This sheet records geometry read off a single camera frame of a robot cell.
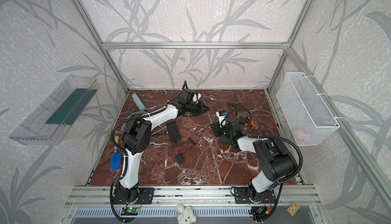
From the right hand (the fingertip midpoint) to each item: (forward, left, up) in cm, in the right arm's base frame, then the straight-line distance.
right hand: (213, 120), depth 93 cm
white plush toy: (-47, +13, -2) cm, 49 cm away
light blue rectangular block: (+18, +53, -4) cm, 56 cm away
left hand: (+6, +1, +7) cm, 10 cm away
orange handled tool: (0, -27, -8) cm, 29 cm away
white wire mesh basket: (-15, -37, +27) cm, 49 cm away
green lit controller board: (-45, +41, -9) cm, 62 cm away
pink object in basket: (-16, -41, +13) cm, 46 cm away
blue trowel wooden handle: (-20, +57, -7) cm, 61 cm away
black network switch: (-4, +26, -6) cm, 27 cm away
